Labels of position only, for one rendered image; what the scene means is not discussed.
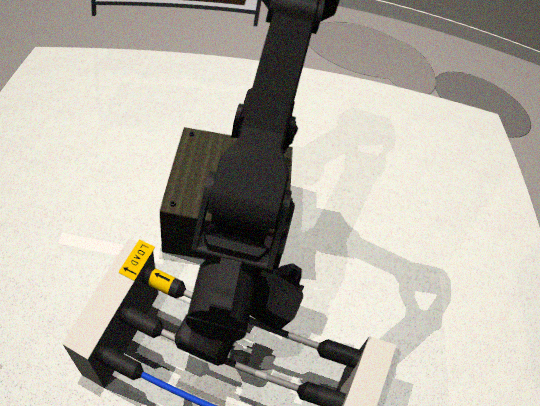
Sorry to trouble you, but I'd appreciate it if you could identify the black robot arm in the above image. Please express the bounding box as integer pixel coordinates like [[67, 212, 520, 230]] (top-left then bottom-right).
[[186, 0, 339, 342]]

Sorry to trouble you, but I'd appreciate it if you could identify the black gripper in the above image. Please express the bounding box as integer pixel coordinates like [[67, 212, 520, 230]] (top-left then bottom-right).
[[174, 235, 273, 366]]

